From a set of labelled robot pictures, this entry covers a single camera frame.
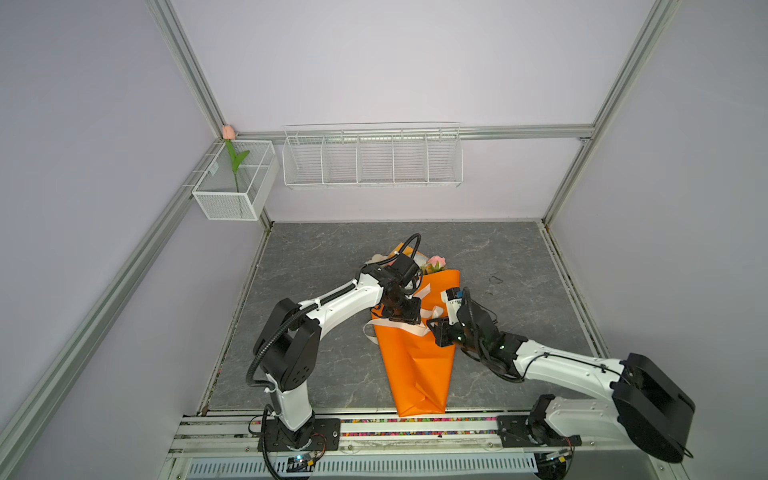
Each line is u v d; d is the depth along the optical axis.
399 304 0.73
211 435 0.76
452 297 0.74
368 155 1.00
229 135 0.90
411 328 0.83
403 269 0.70
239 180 0.90
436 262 1.05
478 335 0.63
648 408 0.41
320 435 0.73
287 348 0.47
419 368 0.80
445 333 0.74
